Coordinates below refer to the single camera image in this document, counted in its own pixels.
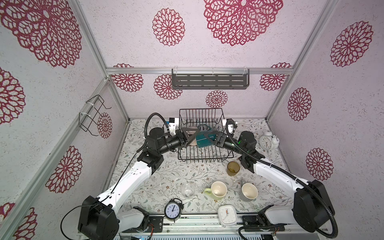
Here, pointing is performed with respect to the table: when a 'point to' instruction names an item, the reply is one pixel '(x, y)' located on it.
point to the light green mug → (218, 190)
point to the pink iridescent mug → (194, 142)
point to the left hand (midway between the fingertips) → (197, 134)
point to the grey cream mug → (249, 191)
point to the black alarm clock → (173, 209)
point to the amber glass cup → (233, 168)
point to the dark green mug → (201, 140)
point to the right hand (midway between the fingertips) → (206, 134)
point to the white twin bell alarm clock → (269, 141)
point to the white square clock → (227, 215)
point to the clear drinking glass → (188, 190)
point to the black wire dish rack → (214, 118)
